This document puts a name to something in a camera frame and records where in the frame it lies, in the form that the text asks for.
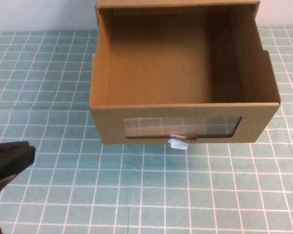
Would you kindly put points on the brown cardboard drawer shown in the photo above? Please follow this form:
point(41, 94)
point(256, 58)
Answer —
point(204, 76)

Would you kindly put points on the white drawer handle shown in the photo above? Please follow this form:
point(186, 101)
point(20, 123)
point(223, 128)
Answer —
point(178, 142)

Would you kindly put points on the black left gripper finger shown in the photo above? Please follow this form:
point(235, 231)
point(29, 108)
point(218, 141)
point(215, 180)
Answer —
point(15, 157)

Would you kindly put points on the brown cardboard shoebox shell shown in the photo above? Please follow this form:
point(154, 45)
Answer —
point(104, 11)

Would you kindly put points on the cyan checkered tablecloth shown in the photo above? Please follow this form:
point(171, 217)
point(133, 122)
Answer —
point(77, 185)

